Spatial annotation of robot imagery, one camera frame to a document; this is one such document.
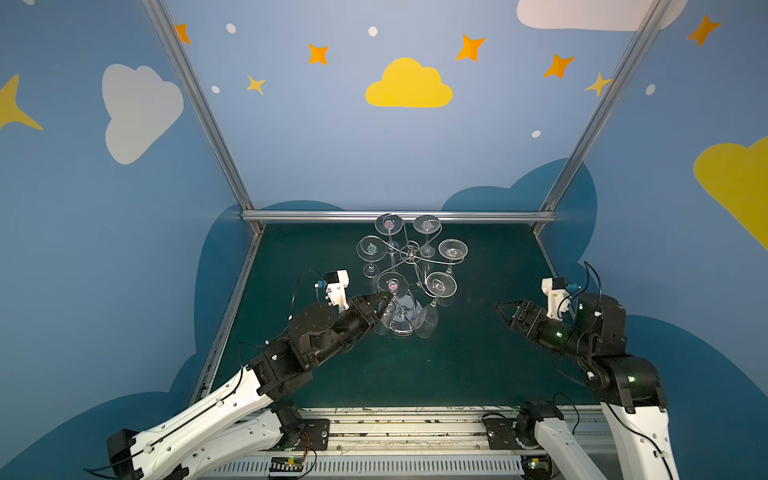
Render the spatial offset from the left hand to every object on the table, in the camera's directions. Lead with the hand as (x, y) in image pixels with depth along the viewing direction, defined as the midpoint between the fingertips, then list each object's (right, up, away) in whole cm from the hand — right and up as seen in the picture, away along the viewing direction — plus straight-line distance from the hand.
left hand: (392, 292), depth 61 cm
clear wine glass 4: (+9, +16, +15) cm, 24 cm away
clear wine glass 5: (+14, +9, +10) cm, 20 cm away
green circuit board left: (-26, -44, +12) cm, 53 cm away
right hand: (+26, -4, +5) cm, 27 cm away
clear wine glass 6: (-5, +9, +8) cm, 13 cm away
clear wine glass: (+1, +1, +4) cm, 4 cm away
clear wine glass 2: (+11, +1, +5) cm, 12 cm away
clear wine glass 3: (-1, +16, +13) cm, 21 cm away
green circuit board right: (+36, -45, +12) cm, 59 cm away
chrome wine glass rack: (+6, +8, +10) cm, 14 cm away
